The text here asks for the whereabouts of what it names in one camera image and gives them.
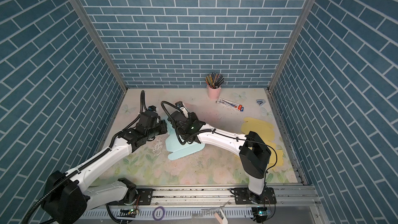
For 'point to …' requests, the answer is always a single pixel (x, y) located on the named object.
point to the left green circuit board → (128, 212)
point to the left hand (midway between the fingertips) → (168, 124)
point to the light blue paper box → (177, 150)
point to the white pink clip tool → (220, 214)
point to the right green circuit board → (261, 213)
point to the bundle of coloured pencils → (214, 80)
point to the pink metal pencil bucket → (214, 93)
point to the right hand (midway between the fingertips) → (187, 114)
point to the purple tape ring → (163, 214)
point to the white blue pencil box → (230, 104)
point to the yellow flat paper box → (265, 131)
